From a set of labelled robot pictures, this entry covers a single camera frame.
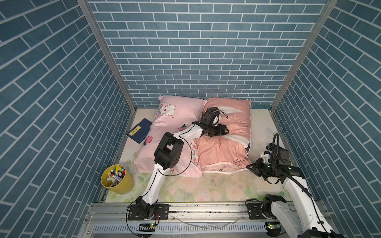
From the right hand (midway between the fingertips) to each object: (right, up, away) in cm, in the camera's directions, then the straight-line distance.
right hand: (248, 166), depth 80 cm
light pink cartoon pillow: (-45, +30, +22) cm, 59 cm away
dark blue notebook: (-69, +16, +24) cm, 75 cm away
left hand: (-8, +17, +16) cm, 25 cm away
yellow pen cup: (-68, -4, -6) cm, 68 cm away
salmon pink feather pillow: (-9, +6, +8) cm, 13 cm away
